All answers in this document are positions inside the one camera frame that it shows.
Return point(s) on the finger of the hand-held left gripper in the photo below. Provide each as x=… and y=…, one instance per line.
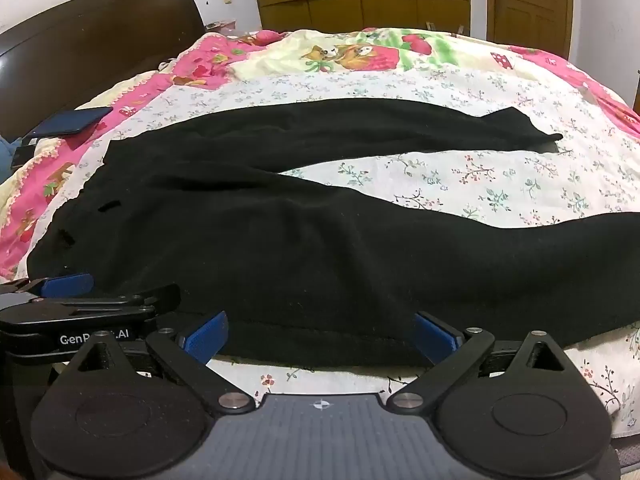
x=67, y=284
x=125, y=305

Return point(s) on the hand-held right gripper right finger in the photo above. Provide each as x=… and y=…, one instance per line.
x=440, y=332

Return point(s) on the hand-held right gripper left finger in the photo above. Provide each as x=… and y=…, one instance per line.
x=207, y=335

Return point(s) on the black pants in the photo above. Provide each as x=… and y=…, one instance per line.
x=300, y=260

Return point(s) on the small dark box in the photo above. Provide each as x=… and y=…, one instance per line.
x=21, y=155

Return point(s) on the blue cloth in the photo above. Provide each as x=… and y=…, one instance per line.
x=5, y=155

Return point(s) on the floral printed blanket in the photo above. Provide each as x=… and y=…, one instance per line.
x=450, y=185

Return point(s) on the dark blue smartphone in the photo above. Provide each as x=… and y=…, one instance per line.
x=65, y=122

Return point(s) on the dark wooden headboard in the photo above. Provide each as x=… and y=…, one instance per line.
x=100, y=35

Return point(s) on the wooden door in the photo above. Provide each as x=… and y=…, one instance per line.
x=530, y=5

